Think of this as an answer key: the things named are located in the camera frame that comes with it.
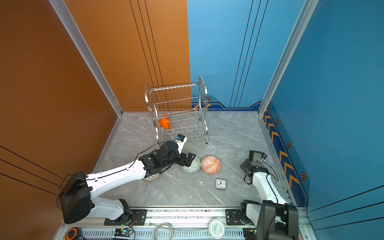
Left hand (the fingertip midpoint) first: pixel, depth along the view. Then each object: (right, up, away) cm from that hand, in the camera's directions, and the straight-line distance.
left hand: (190, 152), depth 80 cm
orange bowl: (-18, +16, +19) cm, 31 cm away
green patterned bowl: (+2, -12, +10) cm, 15 cm away
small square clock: (+17, -18, +3) cm, 25 cm away
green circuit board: (-31, -37, -9) cm, 49 cm away
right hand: (+33, -10, +9) cm, 35 cm away
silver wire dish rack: (-6, +22, +4) cm, 23 cm away
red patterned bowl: (+12, -10, +11) cm, 19 cm away
